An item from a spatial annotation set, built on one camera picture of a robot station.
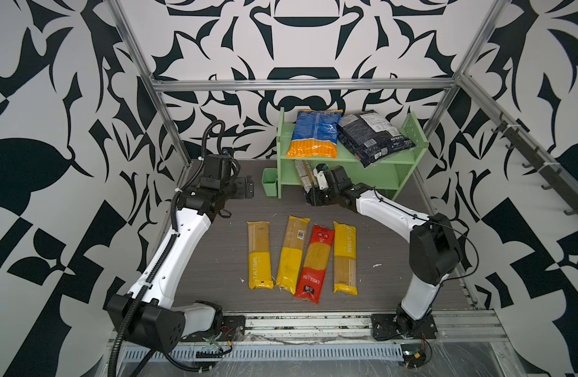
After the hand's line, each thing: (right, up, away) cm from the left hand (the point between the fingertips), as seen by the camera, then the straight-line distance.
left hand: (235, 175), depth 75 cm
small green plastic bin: (+8, -2, +33) cm, 33 cm away
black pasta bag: (+45, +14, +8) cm, 48 cm away
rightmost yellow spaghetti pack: (+37, -30, +12) cm, 49 cm away
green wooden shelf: (+57, +1, +22) cm, 61 cm away
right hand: (+25, -6, +14) cm, 29 cm away
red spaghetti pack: (+25, -34, +8) cm, 43 cm away
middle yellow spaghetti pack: (+17, -31, +10) cm, 37 cm away
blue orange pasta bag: (+26, +15, +8) cm, 31 cm away
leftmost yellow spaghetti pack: (+6, -29, +13) cm, 32 cm away
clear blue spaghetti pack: (+24, 0, +16) cm, 29 cm away
